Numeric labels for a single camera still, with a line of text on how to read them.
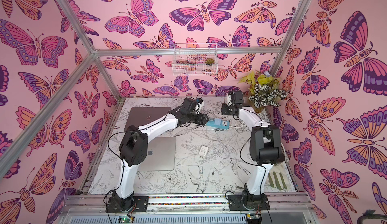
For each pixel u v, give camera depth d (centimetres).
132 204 70
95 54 92
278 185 78
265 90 92
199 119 83
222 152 91
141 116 110
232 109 73
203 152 89
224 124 100
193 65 106
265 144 51
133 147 54
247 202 66
